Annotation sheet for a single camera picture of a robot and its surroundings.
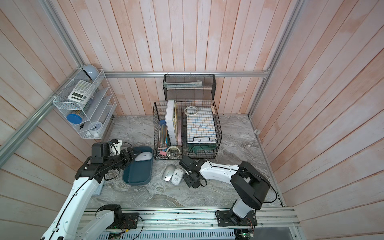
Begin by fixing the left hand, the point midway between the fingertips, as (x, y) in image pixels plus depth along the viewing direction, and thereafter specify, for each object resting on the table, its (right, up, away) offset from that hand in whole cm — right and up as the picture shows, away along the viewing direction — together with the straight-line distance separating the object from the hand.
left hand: (137, 156), depth 77 cm
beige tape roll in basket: (+17, -1, +21) cm, 27 cm away
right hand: (+28, -15, +12) cm, 34 cm away
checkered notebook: (+34, +14, +9) cm, 38 cm away
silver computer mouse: (+15, -12, +11) cm, 22 cm away
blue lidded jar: (-32, +20, -1) cm, 38 cm away
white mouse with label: (+20, -13, +9) cm, 26 cm away
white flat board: (+16, +20, +7) cm, 26 cm away
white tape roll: (+28, +27, +19) cm, 43 cm away
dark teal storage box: (-4, -13, +15) cm, 20 cm away
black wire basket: (+7, +9, +27) cm, 30 cm away
